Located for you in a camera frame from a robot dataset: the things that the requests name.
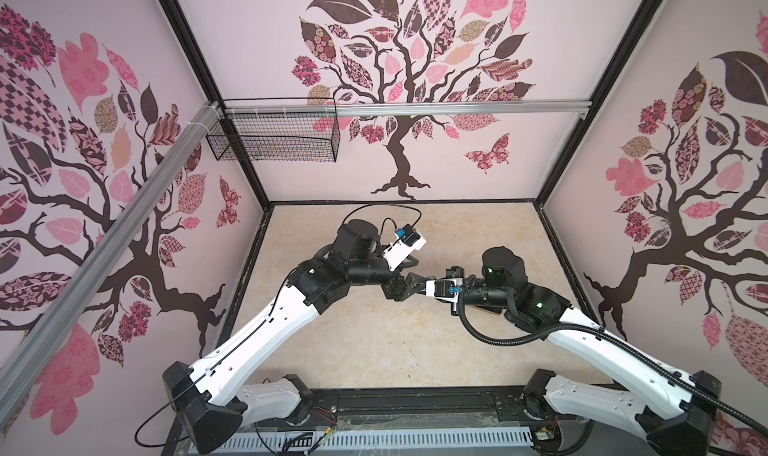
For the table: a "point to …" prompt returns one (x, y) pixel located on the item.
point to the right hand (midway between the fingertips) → (422, 278)
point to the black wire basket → (279, 138)
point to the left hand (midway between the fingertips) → (420, 276)
